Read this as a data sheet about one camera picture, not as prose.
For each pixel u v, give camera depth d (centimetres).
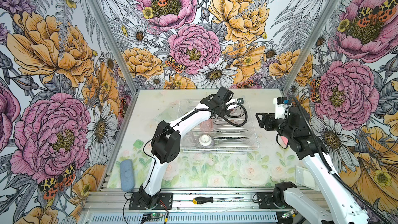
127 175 79
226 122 65
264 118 66
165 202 74
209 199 74
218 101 69
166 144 52
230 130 95
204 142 87
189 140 88
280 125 61
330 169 44
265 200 74
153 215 71
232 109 96
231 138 94
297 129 53
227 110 80
